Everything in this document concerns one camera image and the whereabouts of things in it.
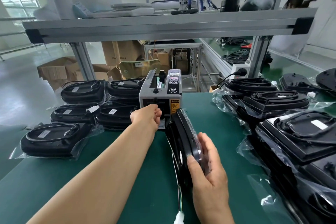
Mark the person's left hand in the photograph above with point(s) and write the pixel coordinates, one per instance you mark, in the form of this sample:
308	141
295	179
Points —
147	118

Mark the person's right hand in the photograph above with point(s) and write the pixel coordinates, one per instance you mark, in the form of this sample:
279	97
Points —
212	184

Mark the group of bagged black lamps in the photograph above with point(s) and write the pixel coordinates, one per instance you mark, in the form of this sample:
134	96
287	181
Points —
278	126

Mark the unbagged black lamps with cables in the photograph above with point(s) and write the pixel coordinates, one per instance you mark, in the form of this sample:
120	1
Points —
309	82

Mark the person's left forearm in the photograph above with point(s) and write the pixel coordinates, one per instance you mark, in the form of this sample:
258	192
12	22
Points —
94	179

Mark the grey tape dispenser machine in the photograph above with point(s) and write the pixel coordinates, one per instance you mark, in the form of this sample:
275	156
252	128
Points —
157	95

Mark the grey metal shelf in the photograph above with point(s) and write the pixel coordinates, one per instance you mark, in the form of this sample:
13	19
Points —
168	24

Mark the white power socket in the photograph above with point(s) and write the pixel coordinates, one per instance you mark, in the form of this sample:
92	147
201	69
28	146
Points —
240	71

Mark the white flat scale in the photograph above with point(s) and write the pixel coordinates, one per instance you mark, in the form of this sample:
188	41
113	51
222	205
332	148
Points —
123	11

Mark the black phone on shelf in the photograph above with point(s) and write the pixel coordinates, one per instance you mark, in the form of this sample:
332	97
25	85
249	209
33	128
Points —
184	11

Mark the white handset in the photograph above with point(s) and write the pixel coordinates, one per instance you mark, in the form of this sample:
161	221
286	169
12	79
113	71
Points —
82	10

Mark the black cup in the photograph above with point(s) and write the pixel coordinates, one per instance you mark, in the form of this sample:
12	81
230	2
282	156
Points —
229	5

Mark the grey barcode scanner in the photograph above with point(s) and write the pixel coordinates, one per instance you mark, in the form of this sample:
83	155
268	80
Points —
257	0

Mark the grey metal railing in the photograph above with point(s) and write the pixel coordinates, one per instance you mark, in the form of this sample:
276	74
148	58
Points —
15	19

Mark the window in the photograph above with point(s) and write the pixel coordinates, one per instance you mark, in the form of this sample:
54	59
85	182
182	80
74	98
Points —
18	6

